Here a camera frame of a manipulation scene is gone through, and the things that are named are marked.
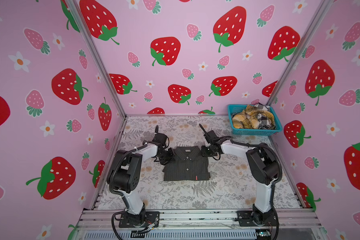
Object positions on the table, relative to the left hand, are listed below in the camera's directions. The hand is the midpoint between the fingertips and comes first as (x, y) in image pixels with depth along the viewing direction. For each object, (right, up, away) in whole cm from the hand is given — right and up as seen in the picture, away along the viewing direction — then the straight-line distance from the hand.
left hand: (176, 158), depth 94 cm
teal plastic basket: (+61, +20, +7) cm, 65 cm away
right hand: (+17, +3, +5) cm, 18 cm away
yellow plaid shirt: (+47, +25, +10) cm, 55 cm away
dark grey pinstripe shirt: (+8, -3, -4) cm, 10 cm away
